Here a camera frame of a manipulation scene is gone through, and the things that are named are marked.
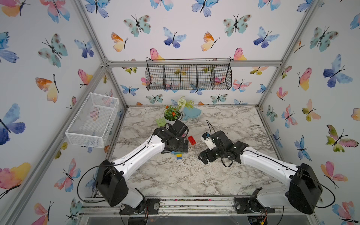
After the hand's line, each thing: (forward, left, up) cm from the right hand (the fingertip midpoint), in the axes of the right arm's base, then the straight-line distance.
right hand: (205, 152), depth 81 cm
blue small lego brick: (0, +16, -10) cm, 19 cm away
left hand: (+1, +14, +3) cm, 14 cm away
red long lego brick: (+14, +8, -11) cm, 19 cm away
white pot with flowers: (+25, +22, +4) cm, 34 cm away
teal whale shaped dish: (+39, +8, -10) cm, 41 cm away
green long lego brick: (+1, +16, -4) cm, 17 cm away
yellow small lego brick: (+1, +15, -8) cm, 17 cm away
